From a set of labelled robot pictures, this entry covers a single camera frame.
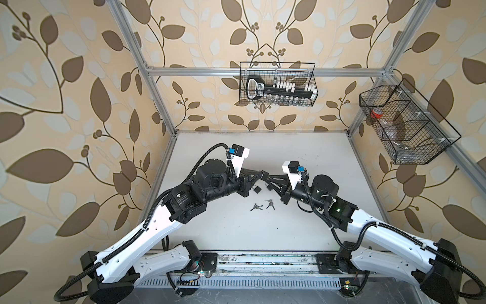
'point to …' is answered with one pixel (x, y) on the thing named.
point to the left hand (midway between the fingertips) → (263, 174)
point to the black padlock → (257, 189)
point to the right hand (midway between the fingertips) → (269, 179)
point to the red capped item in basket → (376, 113)
